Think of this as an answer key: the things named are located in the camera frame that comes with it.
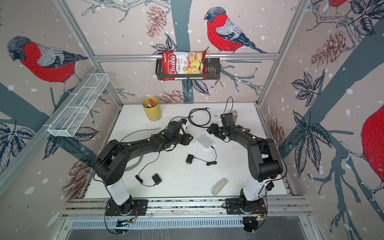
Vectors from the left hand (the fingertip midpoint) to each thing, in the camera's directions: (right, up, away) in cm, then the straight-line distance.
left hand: (190, 136), depth 90 cm
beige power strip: (+16, -25, -12) cm, 32 cm away
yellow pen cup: (-29, +20, +17) cm, 39 cm away
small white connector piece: (+19, +13, +24) cm, 33 cm away
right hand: (+12, +1, +5) cm, 13 cm away
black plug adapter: (0, -14, -2) cm, 14 cm away
